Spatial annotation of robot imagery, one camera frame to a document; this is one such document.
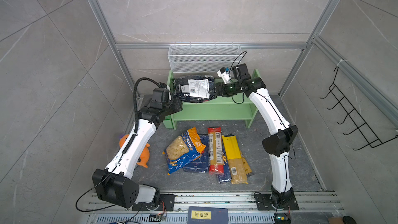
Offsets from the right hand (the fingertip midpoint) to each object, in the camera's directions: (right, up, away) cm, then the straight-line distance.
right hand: (212, 91), depth 82 cm
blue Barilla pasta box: (-5, -39, -2) cm, 39 cm away
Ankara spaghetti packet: (+19, -42, 0) cm, 46 cm away
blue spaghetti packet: (+7, -45, -4) cm, 45 cm away
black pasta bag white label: (-9, +1, -5) cm, 10 cm away
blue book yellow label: (-7, -58, -13) cm, 60 cm away
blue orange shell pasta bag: (-16, -32, 0) cm, 35 cm away
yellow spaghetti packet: (+12, -42, -4) cm, 44 cm away
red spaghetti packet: (+2, -33, +3) cm, 34 cm away
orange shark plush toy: (-38, -37, +3) cm, 52 cm away
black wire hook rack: (+62, -16, -17) cm, 66 cm away
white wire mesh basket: (-12, +24, +19) cm, 33 cm away
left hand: (-17, -5, -4) cm, 18 cm away
